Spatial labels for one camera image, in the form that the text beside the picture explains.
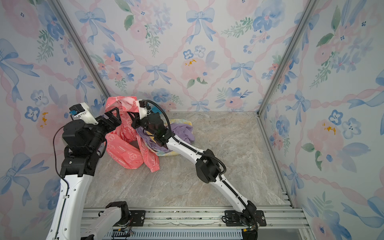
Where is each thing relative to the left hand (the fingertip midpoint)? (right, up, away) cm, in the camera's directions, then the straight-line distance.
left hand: (109, 110), depth 63 cm
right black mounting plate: (+54, -52, +11) cm, 75 cm away
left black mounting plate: (+7, -52, +12) cm, 54 cm away
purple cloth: (+28, -10, +42) cm, 51 cm away
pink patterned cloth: (-5, -16, +22) cm, 28 cm away
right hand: (+2, +2, +13) cm, 13 cm away
